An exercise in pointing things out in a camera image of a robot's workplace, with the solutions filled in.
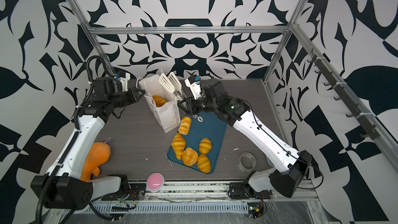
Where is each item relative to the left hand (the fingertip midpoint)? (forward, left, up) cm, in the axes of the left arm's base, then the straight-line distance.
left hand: (144, 88), depth 74 cm
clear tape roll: (-26, -50, -31) cm, 64 cm away
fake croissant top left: (-5, -17, -27) cm, 32 cm away
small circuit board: (-46, -49, -32) cm, 75 cm away
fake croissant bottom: (-27, -27, -27) cm, 47 cm away
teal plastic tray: (-14, -25, -30) cm, 41 cm away
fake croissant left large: (-16, -14, -27) cm, 34 cm away
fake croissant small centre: (-17, -28, -28) cm, 43 cm away
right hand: (-11, -17, +3) cm, 21 cm away
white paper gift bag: (-6, -9, -14) cm, 18 cm away
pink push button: (-34, -3, -30) cm, 45 cm away
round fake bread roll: (-23, -20, -27) cm, 41 cm away
